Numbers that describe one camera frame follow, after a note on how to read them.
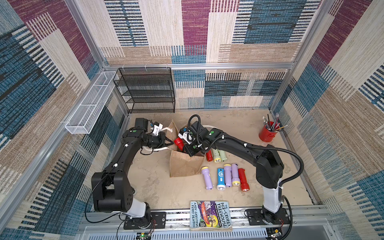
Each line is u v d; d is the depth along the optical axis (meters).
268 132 0.94
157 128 0.79
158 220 0.73
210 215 0.73
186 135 0.76
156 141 0.73
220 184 0.81
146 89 1.08
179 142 0.82
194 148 0.73
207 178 0.85
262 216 0.66
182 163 0.78
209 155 0.94
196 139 0.65
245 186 0.81
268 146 0.52
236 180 0.83
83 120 0.71
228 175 0.85
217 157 0.91
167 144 0.77
